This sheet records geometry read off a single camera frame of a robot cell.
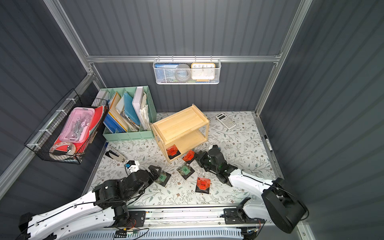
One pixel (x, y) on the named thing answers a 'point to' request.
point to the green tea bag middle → (185, 170)
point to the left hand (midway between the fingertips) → (157, 173)
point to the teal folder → (129, 108)
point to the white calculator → (226, 121)
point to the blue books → (113, 124)
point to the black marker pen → (267, 140)
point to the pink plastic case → (77, 126)
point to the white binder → (136, 103)
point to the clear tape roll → (71, 149)
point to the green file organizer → (114, 96)
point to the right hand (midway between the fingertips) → (195, 154)
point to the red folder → (98, 112)
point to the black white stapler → (114, 154)
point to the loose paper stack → (144, 113)
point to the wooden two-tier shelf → (187, 128)
